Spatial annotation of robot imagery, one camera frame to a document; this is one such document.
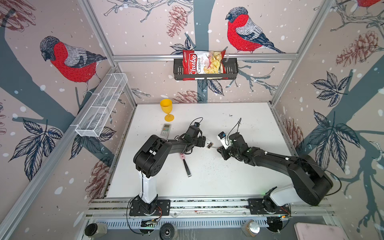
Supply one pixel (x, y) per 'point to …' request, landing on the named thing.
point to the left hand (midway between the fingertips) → (202, 139)
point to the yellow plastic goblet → (166, 105)
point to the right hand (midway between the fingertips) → (218, 151)
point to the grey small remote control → (166, 129)
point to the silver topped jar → (250, 228)
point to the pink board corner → (315, 231)
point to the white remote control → (208, 144)
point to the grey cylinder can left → (93, 230)
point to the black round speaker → (166, 231)
